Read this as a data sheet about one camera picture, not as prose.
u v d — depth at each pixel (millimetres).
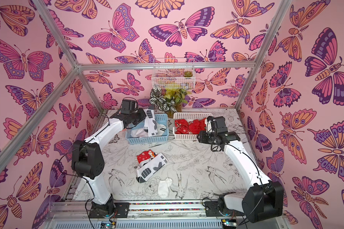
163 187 810
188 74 923
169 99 947
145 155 923
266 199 390
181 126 1044
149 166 869
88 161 497
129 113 719
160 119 1103
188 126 1025
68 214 738
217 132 608
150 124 950
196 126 999
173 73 950
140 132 1023
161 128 1061
